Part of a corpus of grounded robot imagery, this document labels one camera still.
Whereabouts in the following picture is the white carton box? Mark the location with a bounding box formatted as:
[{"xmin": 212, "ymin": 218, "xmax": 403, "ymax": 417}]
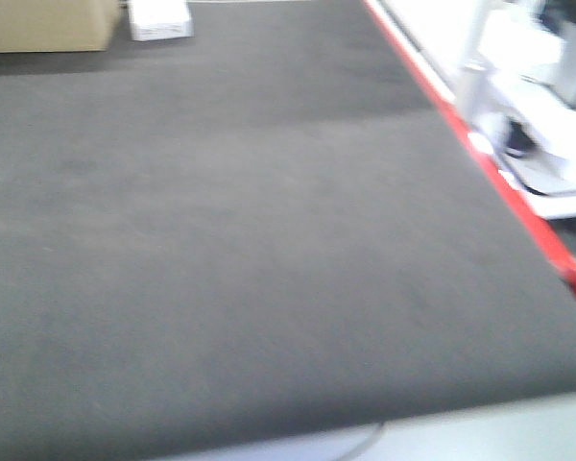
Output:
[{"xmin": 128, "ymin": 0, "xmax": 194, "ymax": 42}]

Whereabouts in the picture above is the white machine housing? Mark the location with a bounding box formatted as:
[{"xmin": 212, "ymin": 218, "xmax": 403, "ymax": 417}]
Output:
[{"xmin": 479, "ymin": 0, "xmax": 576, "ymax": 220}]

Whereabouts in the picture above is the brown cardboard box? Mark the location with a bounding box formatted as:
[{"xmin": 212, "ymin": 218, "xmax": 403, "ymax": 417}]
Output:
[{"xmin": 0, "ymin": 0, "xmax": 121, "ymax": 53}]

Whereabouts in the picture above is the white metal post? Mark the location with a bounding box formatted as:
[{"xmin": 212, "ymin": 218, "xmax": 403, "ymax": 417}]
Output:
[{"xmin": 453, "ymin": 0, "xmax": 498, "ymax": 126}]

